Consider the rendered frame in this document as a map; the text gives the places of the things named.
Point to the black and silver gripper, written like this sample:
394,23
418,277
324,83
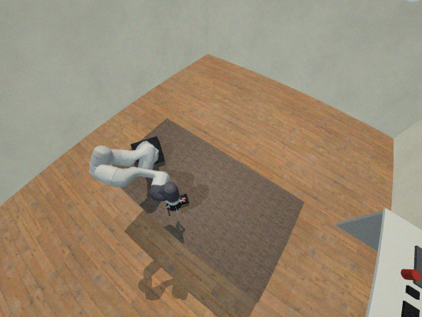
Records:
175,208

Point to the black power strip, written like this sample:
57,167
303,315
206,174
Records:
185,198

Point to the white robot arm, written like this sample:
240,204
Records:
120,177

